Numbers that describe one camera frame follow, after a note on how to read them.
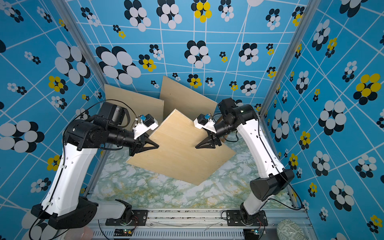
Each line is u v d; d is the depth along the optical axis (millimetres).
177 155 629
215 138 542
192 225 724
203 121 514
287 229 698
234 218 724
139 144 479
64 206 364
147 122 475
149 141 531
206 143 560
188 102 938
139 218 737
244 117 471
